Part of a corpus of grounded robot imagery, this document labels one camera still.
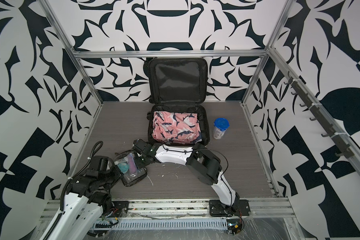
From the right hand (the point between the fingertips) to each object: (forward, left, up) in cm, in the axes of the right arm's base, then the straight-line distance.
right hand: (136, 163), depth 85 cm
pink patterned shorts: (+24, -22, 0) cm, 32 cm away
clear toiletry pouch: (+1, +7, -2) cm, 7 cm away
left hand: (-5, +5, +4) cm, 8 cm away
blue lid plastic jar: (+19, -48, +8) cm, 53 cm away
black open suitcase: (+45, -24, +17) cm, 54 cm away
